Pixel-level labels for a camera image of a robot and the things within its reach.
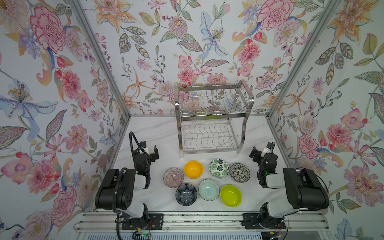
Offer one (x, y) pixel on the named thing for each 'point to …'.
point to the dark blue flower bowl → (186, 194)
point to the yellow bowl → (193, 169)
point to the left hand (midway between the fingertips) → (150, 144)
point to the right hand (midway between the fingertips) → (262, 146)
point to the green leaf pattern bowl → (219, 168)
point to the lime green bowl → (231, 195)
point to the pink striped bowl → (173, 177)
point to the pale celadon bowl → (208, 190)
